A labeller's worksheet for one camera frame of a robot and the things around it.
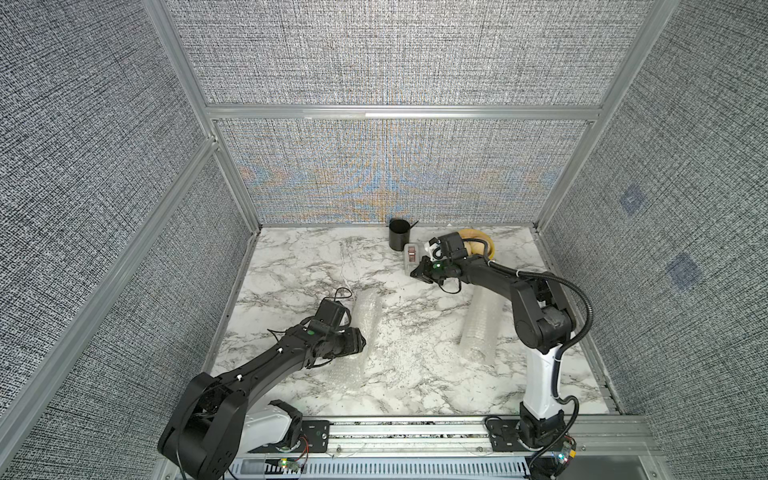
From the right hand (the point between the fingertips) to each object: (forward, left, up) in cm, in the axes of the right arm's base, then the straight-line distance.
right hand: (409, 265), depth 97 cm
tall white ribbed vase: (-22, -19, -1) cm, 29 cm away
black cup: (+16, +2, -3) cm, 17 cm away
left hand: (-24, +15, -4) cm, 28 cm away
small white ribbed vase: (-33, +17, -1) cm, 37 cm away
